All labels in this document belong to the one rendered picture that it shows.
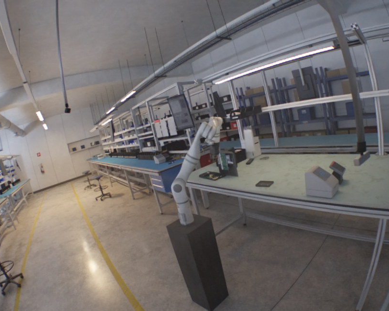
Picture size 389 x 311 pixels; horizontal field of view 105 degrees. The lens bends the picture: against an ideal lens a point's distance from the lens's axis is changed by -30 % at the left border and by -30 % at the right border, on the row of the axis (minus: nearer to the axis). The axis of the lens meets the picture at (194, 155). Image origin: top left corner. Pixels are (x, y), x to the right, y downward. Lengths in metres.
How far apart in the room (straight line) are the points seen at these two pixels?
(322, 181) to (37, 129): 12.49
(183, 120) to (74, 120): 10.11
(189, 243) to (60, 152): 11.47
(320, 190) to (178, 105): 2.35
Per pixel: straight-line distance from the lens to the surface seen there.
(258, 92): 5.92
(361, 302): 1.83
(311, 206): 1.30
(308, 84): 3.28
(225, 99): 6.62
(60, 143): 12.53
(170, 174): 3.31
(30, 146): 12.65
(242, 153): 2.32
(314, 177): 1.21
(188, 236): 1.42
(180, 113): 3.08
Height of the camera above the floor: 1.55
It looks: 9 degrees down
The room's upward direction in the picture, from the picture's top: 13 degrees counter-clockwise
